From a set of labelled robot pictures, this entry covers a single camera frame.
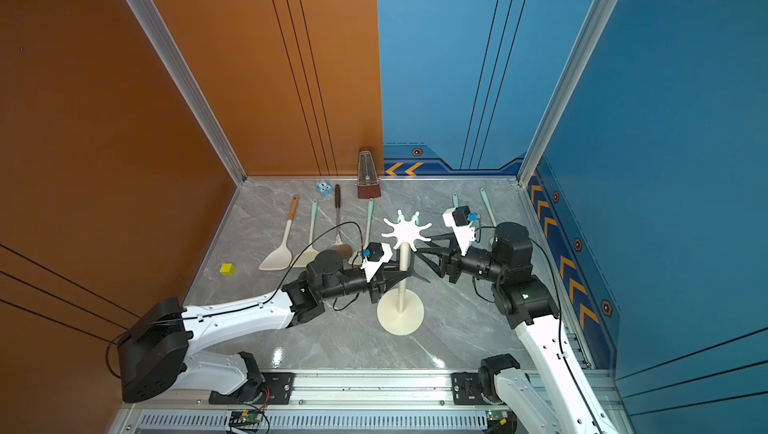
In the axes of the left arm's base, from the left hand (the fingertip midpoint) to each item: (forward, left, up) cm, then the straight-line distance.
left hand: (407, 267), depth 70 cm
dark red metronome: (+42, +13, -16) cm, 47 cm away
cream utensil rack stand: (-3, +1, -22) cm, 22 cm away
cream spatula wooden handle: (+14, +40, -22) cm, 48 cm away
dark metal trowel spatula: (+19, +20, -23) cm, 36 cm away
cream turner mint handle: (+45, -31, -23) cm, 59 cm away
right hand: (+1, -3, +7) cm, 8 cm away
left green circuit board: (-27, +38, -25) cm, 53 cm away
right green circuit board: (-26, -23, -26) cm, 43 cm away
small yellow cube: (+10, +56, -21) cm, 60 cm away
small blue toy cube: (+45, +31, -22) cm, 59 cm away
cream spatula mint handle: (+13, +31, -18) cm, 38 cm away
